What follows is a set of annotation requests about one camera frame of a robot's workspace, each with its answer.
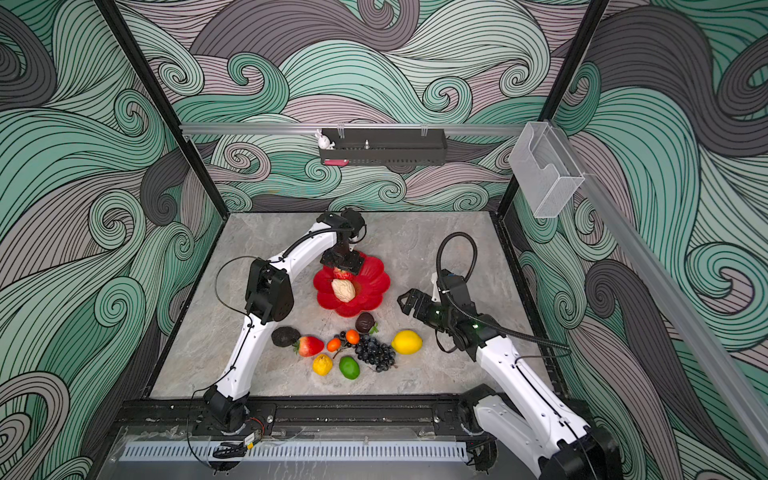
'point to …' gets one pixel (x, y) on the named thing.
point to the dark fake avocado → (285, 336)
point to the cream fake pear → (344, 289)
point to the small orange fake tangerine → (333, 345)
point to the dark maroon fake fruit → (364, 322)
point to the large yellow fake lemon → (407, 342)
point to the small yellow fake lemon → (322, 365)
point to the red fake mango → (308, 346)
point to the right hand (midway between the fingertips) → (409, 305)
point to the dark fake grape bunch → (369, 350)
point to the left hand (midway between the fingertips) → (347, 265)
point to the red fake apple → (341, 274)
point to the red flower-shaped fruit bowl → (370, 284)
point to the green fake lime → (349, 367)
